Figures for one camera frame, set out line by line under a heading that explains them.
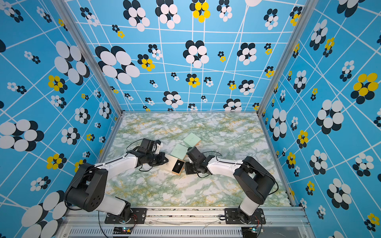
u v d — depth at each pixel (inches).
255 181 17.7
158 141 34.2
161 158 31.5
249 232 27.6
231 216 28.5
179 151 37.5
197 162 27.3
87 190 17.3
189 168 30.9
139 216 29.2
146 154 28.3
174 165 34.9
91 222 29.3
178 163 35.0
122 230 28.4
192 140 39.0
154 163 31.0
